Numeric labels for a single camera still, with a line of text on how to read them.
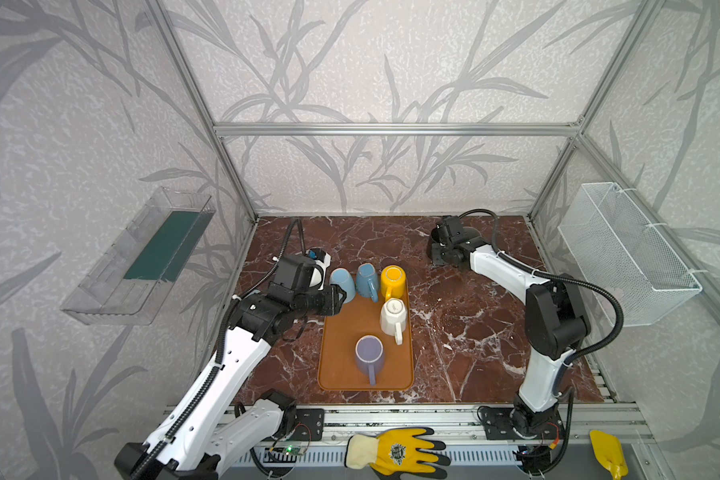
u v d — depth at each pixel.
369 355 0.77
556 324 0.50
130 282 0.63
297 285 0.53
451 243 0.74
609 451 0.69
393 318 0.83
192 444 0.38
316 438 0.72
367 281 0.91
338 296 0.64
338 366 0.83
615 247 0.67
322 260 0.65
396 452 0.68
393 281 0.91
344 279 0.91
